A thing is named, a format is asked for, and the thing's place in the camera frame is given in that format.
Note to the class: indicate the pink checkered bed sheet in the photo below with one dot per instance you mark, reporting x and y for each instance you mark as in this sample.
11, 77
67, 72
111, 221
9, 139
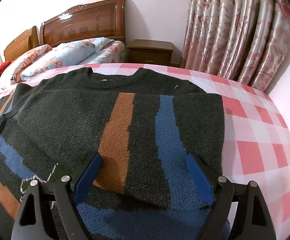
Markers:
256, 140

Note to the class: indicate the wooden nightstand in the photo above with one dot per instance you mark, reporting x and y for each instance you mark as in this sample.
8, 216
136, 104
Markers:
151, 52

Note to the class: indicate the orange floral pillow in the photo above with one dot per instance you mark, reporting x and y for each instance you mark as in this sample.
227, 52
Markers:
11, 75

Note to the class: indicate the plain wooden headboard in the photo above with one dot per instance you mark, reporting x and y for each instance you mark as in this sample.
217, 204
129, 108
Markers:
21, 44

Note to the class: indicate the carved wooden headboard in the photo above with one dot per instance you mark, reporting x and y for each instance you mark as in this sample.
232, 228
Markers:
100, 19

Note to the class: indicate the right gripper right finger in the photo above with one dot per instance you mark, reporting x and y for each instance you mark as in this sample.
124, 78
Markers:
252, 219

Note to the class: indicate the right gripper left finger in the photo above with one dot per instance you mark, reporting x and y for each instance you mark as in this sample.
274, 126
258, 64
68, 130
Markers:
35, 220

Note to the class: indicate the dark striped knit sweater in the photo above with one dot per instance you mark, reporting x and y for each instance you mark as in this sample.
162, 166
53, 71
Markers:
143, 126

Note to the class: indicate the floral pink curtain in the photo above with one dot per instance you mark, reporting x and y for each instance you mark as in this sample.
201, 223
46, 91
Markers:
240, 40

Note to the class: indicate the light blue floral pillow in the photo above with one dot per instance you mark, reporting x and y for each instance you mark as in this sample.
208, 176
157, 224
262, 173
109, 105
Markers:
64, 55

